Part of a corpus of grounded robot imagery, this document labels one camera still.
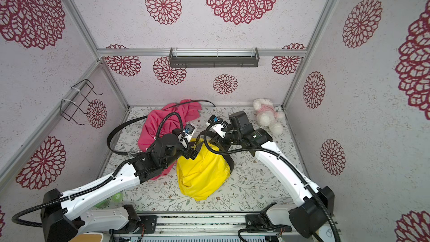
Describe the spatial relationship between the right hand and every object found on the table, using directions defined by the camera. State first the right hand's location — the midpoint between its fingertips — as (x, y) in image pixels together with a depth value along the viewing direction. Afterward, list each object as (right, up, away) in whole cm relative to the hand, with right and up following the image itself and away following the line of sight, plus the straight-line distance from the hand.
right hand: (214, 134), depth 74 cm
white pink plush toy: (+30, +9, +20) cm, 37 cm away
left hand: (-9, -1, 0) cm, 9 cm away
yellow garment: (-6, -19, 0) cm, 20 cm away
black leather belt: (-64, +2, +32) cm, 71 cm away
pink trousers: (-29, +7, +33) cm, 45 cm away
